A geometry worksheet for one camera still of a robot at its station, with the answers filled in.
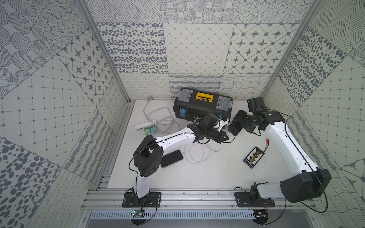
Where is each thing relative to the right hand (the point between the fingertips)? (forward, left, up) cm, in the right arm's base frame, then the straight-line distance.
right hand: (237, 123), depth 79 cm
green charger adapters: (+6, +57, -19) cm, 60 cm away
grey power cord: (+17, +45, -21) cm, 53 cm away
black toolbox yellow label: (+19, +25, -5) cm, 32 cm away
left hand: (-4, +6, -5) cm, 8 cm away
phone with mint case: (-12, +39, -23) cm, 47 cm away
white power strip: (+10, +60, -18) cm, 63 cm away
